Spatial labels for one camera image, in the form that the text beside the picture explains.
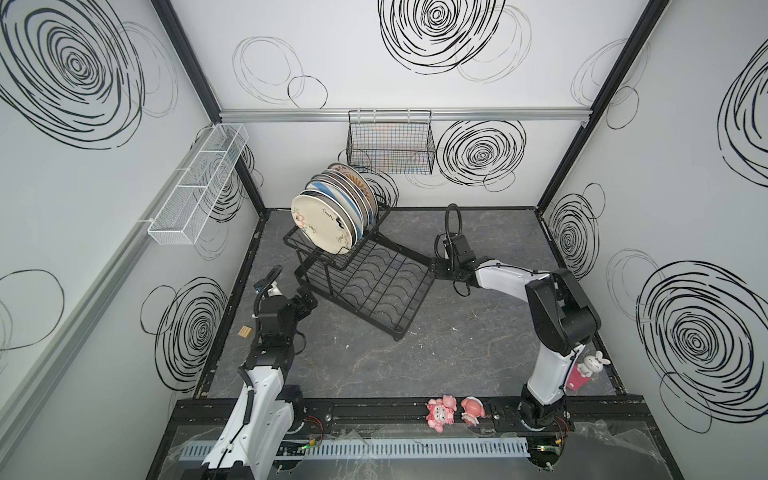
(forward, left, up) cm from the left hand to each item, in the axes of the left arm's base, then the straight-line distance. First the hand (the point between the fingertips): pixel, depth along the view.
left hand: (298, 290), depth 84 cm
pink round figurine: (-26, -48, -10) cm, 55 cm away
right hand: (+15, -42, -8) cm, 45 cm away
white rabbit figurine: (-15, -78, -5) cm, 80 cm away
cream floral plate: (+8, -9, +19) cm, 23 cm away
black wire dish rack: (+10, -22, -10) cm, 26 cm away
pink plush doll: (-27, -39, -8) cm, 49 cm away
